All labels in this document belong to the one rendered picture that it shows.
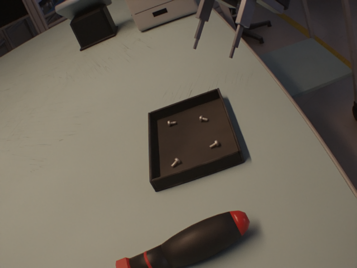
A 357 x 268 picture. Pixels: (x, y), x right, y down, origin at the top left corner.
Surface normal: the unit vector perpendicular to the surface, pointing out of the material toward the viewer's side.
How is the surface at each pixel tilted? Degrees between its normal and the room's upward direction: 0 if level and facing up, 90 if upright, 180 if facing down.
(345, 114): 0
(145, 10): 90
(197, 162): 0
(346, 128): 0
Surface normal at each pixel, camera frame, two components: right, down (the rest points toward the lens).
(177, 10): 0.04, 0.55
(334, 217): -0.36, -0.77
